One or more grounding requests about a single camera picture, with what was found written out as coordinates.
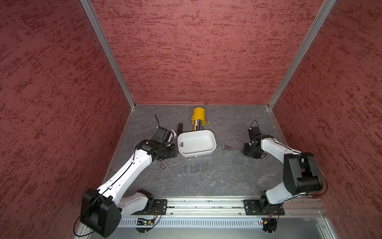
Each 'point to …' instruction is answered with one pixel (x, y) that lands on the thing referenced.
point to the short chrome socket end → (230, 148)
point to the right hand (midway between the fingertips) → (247, 155)
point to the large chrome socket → (181, 144)
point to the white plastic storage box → (196, 143)
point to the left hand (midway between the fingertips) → (174, 155)
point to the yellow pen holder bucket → (199, 113)
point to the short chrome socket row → (227, 147)
